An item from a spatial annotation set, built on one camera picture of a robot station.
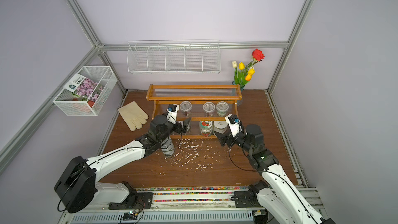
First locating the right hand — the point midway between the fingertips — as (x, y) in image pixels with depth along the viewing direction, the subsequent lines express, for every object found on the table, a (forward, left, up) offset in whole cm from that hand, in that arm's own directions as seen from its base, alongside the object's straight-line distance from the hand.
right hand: (223, 126), depth 75 cm
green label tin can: (-5, +29, -12) cm, 31 cm away
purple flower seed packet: (+14, +66, +12) cm, 69 cm away
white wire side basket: (+8, +73, +7) cm, 74 cm away
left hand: (+8, +20, -2) cm, 22 cm away
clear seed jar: (+13, +19, -2) cm, 24 cm away
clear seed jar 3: (+13, -1, -2) cm, 13 cm away
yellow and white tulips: (+36, -15, +2) cm, 39 cm away
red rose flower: (+40, -22, +14) cm, 47 cm away
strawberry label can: (+6, +8, -13) cm, 16 cm away
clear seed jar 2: (+13, +6, -2) cm, 14 cm away
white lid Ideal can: (+7, 0, -11) cm, 13 cm away
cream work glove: (+22, +58, -22) cm, 66 cm away
